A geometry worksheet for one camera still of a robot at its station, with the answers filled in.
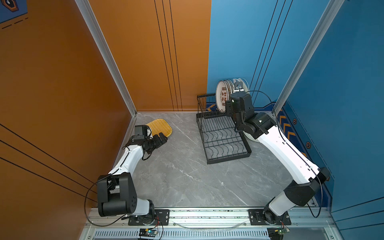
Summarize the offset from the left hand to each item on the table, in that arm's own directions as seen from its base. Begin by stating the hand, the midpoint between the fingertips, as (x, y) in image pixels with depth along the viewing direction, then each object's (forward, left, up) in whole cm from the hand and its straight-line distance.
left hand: (162, 140), depth 89 cm
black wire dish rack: (+7, -38, -10) cm, 39 cm away
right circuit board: (-44, -59, -12) cm, 75 cm away
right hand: (+5, -38, +28) cm, 47 cm away
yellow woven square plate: (+21, +8, -12) cm, 26 cm away
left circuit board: (-44, +2, -13) cm, 46 cm away
